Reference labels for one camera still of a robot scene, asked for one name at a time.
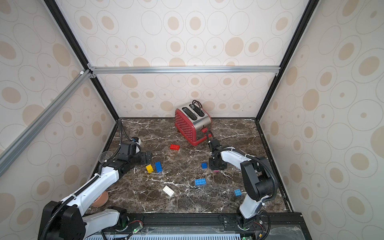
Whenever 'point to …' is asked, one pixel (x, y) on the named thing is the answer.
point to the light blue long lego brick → (201, 181)
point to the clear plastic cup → (105, 156)
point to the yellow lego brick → (149, 168)
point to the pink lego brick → (216, 170)
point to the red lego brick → (174, 147)
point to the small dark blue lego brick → (204, 165)
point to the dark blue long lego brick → (158, 166)
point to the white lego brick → (167, 190)
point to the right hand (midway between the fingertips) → (220, 167)
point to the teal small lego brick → (237, 192)
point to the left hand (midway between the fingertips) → (149, 153)
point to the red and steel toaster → (192, 122)
